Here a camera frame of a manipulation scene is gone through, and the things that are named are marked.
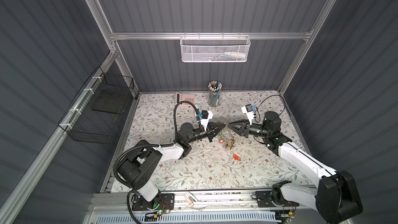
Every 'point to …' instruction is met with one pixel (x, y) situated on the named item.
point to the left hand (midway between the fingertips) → (225, 125)
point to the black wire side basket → (98, 112)
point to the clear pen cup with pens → (214, 88)
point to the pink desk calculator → (180, 97)
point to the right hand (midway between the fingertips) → (231, 127)
